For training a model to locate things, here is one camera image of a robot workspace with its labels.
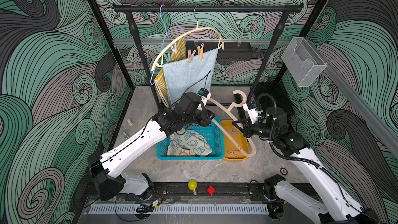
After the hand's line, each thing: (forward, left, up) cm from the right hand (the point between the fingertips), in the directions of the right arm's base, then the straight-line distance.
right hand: (232, 123), depth 70 cm
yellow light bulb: (-21, +19, -22) cm, 36 cm away
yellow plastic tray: (-4, -3, -24) cm, 24 cm away
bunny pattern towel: (0, +20, -21) cm, 29 cm away
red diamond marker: (-23, +10, -24) cm, 34 cm away
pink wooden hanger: (+5, +1, +4) cm, 6 cm away
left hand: (+3, +10, +5) cm, 12 cm away
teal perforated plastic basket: (+6, +6, -24) cm, 26 cm away
